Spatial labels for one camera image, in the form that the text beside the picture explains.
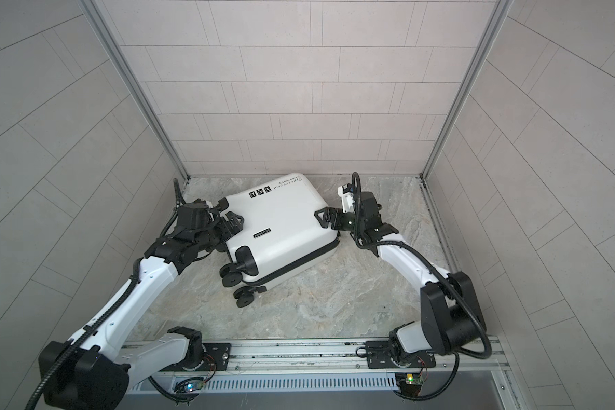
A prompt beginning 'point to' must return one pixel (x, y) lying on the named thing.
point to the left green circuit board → (189, 385)
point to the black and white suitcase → (279, 235)
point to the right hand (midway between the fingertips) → (322, 216)
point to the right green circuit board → (410, 380)
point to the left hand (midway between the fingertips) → (244, 222)
